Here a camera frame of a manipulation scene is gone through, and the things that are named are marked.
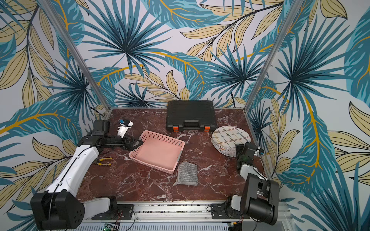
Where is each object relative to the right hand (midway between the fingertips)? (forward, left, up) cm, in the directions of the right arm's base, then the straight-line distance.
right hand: (239, 143), depth 90 cm
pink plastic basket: (-1, +50, -8) cm, 51 cm away
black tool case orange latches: (+32, +29, -9) cm, 44 cm away
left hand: (-4, +61, +11) cm, 62 cm away
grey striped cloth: (-17, +33, -5) cm, 37 cm away
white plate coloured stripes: (+8, +3, -4) cm, 10 cm away
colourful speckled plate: (-2, +4, -8) cm, 9 cm away
